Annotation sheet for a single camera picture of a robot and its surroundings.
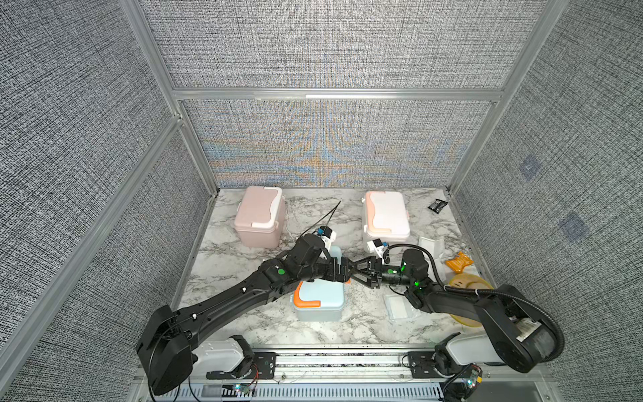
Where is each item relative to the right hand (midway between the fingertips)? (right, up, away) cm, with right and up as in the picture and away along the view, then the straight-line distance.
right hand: (349, 268), depth 75 cm
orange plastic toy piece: (+44, -2, +20) cm, 48 cm away
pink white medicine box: (-31, +15, +17) cm, 38 cm away
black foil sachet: (+43, +20, +36) cm, 60 cm away
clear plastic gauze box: (+37, +2, +24) cm, 44 cm away
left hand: (0, +1, -1) cm, 2 cm away
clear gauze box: (+18, -15, +9) cm, 25 cm away
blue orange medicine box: (-9, -8, -3) cm, 13 cm away
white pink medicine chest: (+15, +15, +17) cm, 27 cm away
